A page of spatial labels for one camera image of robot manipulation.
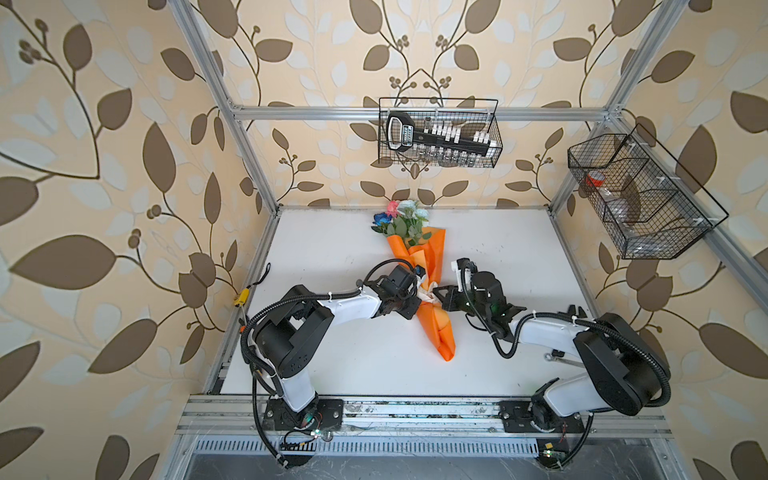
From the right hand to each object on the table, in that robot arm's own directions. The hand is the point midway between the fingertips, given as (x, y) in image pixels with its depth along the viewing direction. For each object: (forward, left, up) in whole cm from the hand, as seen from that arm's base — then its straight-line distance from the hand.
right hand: (434, 292), depth 87 cm
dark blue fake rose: (+32, +15, -2) cm, 35 cm away
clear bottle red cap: (+12, -49, +21) cm, 55 cm away
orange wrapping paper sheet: (+17, 0, -5) cm, 17 cm away
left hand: (0, +4, -5) cm, 7 cm away
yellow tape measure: (+7, +62, -11) cm, 63 cm away
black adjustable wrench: (-4, -43, -8) cm, 44 cm away
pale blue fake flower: (+36, +4, -7) cm, 37 cm away
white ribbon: (-1, +1, -1) cm, 2 cm away
